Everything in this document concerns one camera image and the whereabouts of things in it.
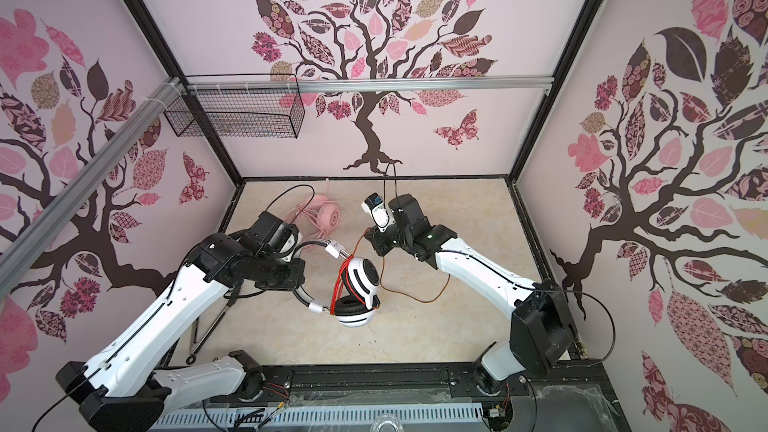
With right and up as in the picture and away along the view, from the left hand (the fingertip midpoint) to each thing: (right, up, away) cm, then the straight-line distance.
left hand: (300, 286), depth 69 cm
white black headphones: (+15, +4, -8) cm, 18 cm away
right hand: (+15, +13, +10) cm, 22 cm away
